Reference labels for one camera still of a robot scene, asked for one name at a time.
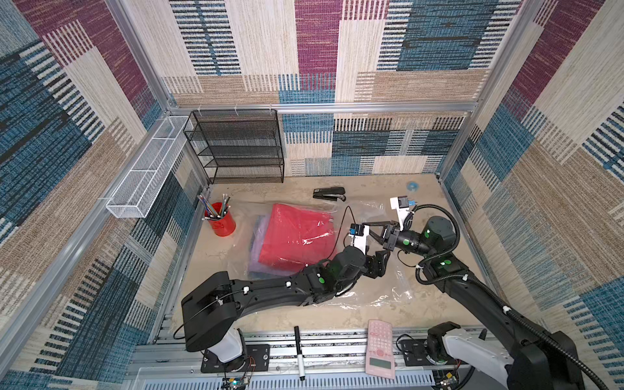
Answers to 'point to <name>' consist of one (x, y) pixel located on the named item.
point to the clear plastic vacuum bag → (399, 288)
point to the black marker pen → (300, 355)
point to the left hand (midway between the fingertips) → (384, 252)
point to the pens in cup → (223, 207)
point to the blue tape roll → (413, 186)
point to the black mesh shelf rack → (237, 144)
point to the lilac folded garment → (257, 270)
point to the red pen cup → (224, 225)
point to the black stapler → (331, 193)
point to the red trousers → (296, 236)
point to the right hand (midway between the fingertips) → (364, 230)
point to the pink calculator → (379, 353)
